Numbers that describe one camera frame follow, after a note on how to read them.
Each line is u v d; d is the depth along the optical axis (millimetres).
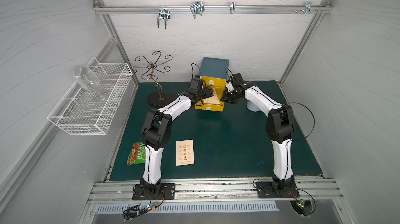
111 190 752
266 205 705
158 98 1076
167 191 736
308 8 765
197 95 760
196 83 753
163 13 783
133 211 716
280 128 563
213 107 931
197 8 769
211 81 957
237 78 800
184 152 862
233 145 885
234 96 839
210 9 789
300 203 727
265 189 742
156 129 538
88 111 667
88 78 665
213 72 1004
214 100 1006
